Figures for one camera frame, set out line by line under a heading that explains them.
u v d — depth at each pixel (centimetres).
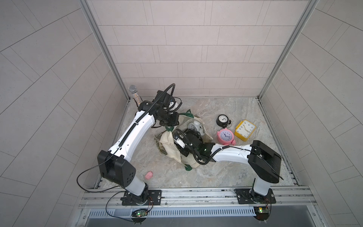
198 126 86
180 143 71
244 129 94
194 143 62
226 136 91
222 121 99
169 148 74
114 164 40
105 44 86
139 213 65
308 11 72
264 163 44
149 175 76
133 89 82
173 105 66
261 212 68
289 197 73
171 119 66
